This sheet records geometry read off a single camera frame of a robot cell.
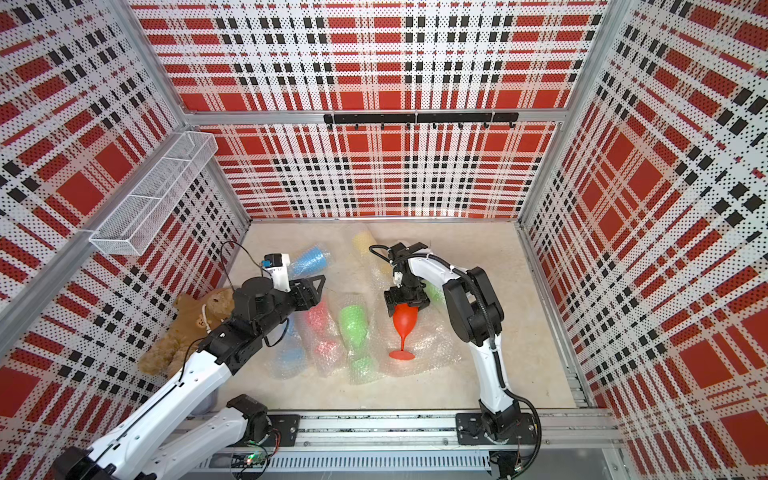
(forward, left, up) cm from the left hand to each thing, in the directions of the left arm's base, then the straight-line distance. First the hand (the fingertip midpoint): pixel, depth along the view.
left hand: (320, 279), depth 77 cm
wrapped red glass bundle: (-10, 0, -15) cm, 18 cm away
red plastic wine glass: (-3, -22, -18) cm, 28 cm away
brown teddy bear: (-3, +40, -14) cm, 43 cm away
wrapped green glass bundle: (-6, -8, -15) cm, 18 cm away
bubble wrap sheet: (-8, -31, -22) cm, 39 cm away
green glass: (+4, -31, -16) cm, 35 cm away
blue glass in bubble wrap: (+17, +10, -16) cm, 26 cm away
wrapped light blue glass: (-16, +9, -14) cm, 23 cm away
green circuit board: (-37, +15, -21) cm, 45 cm away
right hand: (+1, -23, -20) cm, 30 cm away
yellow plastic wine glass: (+15, -12, -16) cm, 25 cm away
